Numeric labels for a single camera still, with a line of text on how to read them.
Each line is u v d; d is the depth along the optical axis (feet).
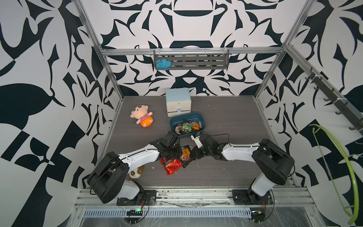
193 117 3.42
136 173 2.60
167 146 2.24
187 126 3.17
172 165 2.72
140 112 3.32
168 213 2.13
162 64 3.00
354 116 1.74
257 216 2.34
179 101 3.24
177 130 3.24
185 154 2.86
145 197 2.43
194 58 3.16
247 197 2.19
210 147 2.31
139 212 2.39
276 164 1.50
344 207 1.77
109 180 1.39
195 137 2.68
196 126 3.26
